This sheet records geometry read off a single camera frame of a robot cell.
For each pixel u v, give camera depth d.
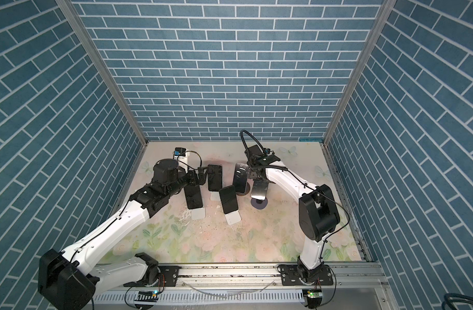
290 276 0.73
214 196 0.95
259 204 0.94
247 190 0.94
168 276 0.74
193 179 0.68
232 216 0.89
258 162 0.68
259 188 0.89
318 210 0.49
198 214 0.90
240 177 0.93
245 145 0.72
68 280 0.37
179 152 0.66
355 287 0.76
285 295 0.71
